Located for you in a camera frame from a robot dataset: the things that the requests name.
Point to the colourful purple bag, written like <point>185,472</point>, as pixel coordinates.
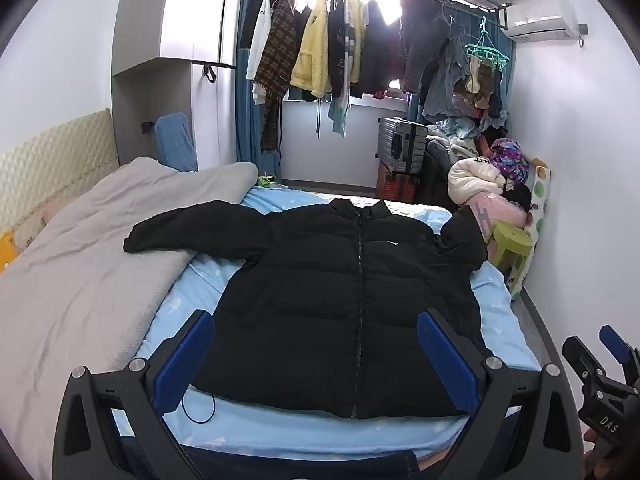
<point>507,157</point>

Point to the grey duvet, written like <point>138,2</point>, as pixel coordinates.
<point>85,260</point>

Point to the pink cloth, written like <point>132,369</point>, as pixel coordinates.
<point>505,212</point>

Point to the polka dot board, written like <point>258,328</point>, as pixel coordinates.
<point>537,200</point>

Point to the person's right hand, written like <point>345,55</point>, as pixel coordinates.
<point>594,447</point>

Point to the blue covered chair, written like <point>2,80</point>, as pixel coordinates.
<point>175,140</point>

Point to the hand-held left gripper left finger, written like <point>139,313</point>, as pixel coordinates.
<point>185,357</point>

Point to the yellow plush toy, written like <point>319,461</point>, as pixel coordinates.
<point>6,252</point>

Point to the cream puffer coat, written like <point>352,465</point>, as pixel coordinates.
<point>472,180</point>

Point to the small green item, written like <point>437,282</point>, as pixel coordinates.
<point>266,181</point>

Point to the grey suitcase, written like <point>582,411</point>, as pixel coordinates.
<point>400,145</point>

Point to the light blue bed sheet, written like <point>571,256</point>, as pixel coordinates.
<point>205,270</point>

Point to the white yellow striped sweater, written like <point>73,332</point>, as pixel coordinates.
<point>354,35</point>

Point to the red suitcase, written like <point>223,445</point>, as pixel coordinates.
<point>395,185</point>

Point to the light blue hanging cloth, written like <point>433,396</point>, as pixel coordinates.
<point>337,115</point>

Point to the beige padded headboard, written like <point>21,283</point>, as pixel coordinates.
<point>60,160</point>

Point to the yellow fleece jacket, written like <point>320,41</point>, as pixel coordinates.
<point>310,55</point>

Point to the white wardrobe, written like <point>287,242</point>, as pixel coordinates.
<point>165,20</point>

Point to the green plastic stool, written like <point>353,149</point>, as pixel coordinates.
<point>510,245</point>

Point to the white hoodie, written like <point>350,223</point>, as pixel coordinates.
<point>257,40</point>

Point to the black hanging jacket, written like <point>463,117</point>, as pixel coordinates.
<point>375,55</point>

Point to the bunch of hanging socks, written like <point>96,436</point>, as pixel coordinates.
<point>480,85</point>

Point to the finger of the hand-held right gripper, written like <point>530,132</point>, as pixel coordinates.
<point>582,360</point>
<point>614,341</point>

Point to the green clip hanger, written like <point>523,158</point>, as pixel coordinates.
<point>482,52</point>

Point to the blue curtain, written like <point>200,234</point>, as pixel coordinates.
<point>245,125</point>
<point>502,35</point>

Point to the brown houndstooth coat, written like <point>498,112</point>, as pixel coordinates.
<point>275,55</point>

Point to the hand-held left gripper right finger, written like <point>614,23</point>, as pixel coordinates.
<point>445,360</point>

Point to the black puffer jacket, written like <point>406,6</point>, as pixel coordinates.
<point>310,285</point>

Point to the dark hanging coat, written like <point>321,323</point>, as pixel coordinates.
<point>420,45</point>

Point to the pile of light clothes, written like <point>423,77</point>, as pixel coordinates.
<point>452,132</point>

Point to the dark patterned cardigan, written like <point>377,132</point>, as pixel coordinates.
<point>337,45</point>

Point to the denim shirt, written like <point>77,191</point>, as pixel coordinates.
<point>442,85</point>

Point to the white air conditioner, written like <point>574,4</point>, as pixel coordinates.
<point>540,17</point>

